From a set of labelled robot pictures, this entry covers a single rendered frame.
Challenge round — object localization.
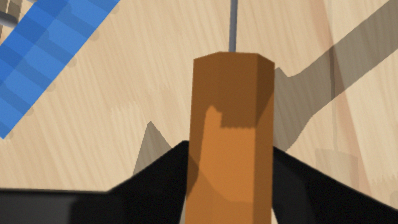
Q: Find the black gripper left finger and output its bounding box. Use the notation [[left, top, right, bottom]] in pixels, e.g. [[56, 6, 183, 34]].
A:
[[0, 140, 189, 224]]

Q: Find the brown handled hook pick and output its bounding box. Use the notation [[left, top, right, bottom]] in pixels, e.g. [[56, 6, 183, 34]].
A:
[[185, 0, 275, 224]]

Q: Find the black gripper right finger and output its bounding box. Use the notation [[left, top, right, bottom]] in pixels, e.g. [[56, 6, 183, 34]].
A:
[[272, 146, 398, 224]]

